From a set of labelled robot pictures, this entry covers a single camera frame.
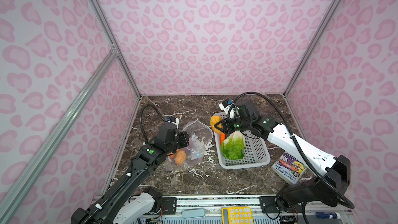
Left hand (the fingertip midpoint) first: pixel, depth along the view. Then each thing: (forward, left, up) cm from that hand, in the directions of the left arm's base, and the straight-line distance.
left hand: (191, 133), depth 75 cm
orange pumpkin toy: (-12, +7, +3) cm, 14 cm away
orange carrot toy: (+7, -18, -18) cm, 26 cm away
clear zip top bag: (+11, -3, -21) cm, 24 cm away
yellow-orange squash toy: (+3, -11, +6) cm, 13 cm away
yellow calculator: (-32, -20, -19) cm, 42 cm away
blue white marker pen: (-32, -62, -18) cm, 72 cm away
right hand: (+3, -13, +4) cm, 14 cm away
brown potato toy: (-5, +7, -16) cm, 18 cm away
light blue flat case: (-31, -1, -17) cm, 35 cm away
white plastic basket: (-3, -36, -19) cm, 40 cm away
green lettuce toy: (-2, -21, -11) cm, 24 cm away
